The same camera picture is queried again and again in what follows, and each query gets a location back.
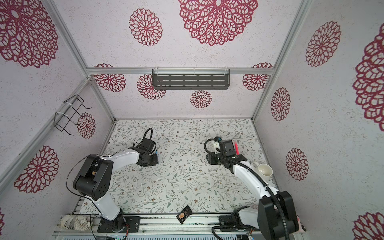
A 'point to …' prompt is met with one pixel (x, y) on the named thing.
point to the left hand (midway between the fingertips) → (154, 164)
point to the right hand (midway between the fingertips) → (209, 154)
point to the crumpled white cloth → (75, 222)
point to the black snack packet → (182, 216)
